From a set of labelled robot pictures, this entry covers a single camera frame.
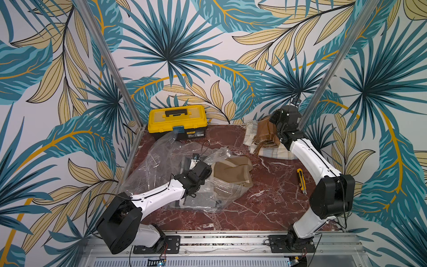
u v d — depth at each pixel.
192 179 0.65
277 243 0.73
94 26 0.73
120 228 0.41
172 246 0.73
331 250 0.76
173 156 1.03
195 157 0.74
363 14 0.70
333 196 0.45
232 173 0.93
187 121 1.01
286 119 0.63
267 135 0.93
